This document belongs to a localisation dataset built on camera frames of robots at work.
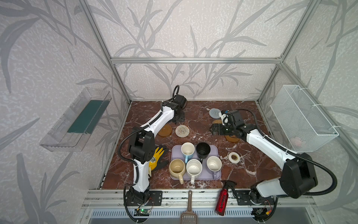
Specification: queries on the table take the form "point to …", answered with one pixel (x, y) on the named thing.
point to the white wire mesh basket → (306, 127)
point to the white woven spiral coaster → (182, 130)
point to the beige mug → (176, 168)
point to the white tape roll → (230, 157)
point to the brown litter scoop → (189, 217)
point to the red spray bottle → (223, 196)
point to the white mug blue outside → (188, 149)
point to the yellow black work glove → (160, 160)
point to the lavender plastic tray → (205, 174)
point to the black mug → (203, 150)
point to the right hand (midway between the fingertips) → (215, 124)
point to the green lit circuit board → (141, 212)
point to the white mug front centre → (194, 168)
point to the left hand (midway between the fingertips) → (180, 114)
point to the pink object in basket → (296, 141)
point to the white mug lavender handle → (214, 164)
